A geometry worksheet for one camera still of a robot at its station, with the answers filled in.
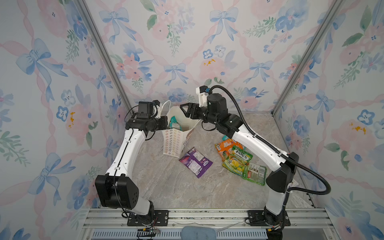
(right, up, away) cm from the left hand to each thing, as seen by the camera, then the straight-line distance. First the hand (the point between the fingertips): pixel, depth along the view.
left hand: (168, 121), depth 81 cm
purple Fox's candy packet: (+16, -25, +10) cm, 31 cm away
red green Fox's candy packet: (+2, -1, +11) cm, 11 cm away
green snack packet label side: (+50, -31, +7) cm, 59 cm away
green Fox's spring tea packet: (+41, -24, +9) cm, 48 cm away
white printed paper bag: (+3, -11, +3) cm, 12 cm away
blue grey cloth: (+16, -51, -13) cm, 55 cm away
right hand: (+10, +7, -10) cm, 16 cm away
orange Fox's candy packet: (+35, -15, +17) cm, 42 cm away
